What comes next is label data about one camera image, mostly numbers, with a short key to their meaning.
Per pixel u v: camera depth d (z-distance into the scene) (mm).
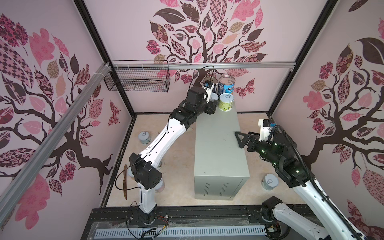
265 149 550
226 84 726
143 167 443
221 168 549
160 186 786
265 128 570
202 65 512
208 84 610
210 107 655
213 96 730
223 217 753
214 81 739
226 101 713
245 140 573
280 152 483
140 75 949
